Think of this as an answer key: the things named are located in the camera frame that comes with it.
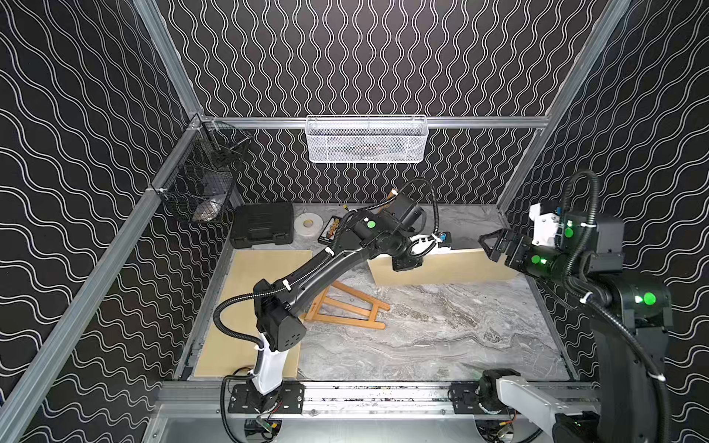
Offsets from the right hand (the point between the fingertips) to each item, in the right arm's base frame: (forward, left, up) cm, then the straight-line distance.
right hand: (496, 241), depth 60 cm
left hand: (+6, +14, -10) cm, 18 cm away
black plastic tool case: (+33, +68, -31) cm, 82 cm away
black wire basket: (+35, +85, -10) cm, 93 cm away
